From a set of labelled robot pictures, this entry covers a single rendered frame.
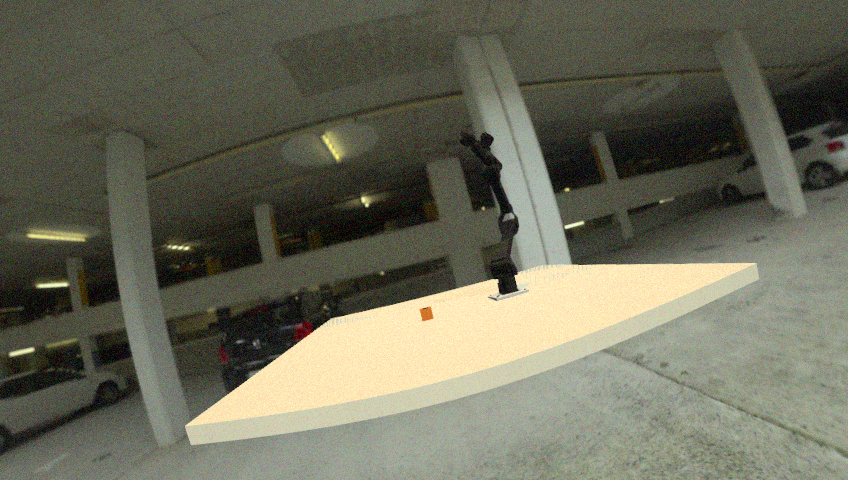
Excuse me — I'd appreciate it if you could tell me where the orange block with dark square face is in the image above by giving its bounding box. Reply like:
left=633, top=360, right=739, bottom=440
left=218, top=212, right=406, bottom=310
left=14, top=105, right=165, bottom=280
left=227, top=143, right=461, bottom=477
left=419, top=306, right=434, bottom=321

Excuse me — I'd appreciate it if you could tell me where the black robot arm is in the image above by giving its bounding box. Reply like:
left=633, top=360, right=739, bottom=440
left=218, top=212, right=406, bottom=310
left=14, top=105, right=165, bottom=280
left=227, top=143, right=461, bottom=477
left=477, top=132, right=519, bottom=294

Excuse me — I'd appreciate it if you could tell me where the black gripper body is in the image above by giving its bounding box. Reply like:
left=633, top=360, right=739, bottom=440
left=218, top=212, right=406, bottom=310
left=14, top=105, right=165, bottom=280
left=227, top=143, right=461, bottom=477
left=460, top=132, right=491, bottom=158

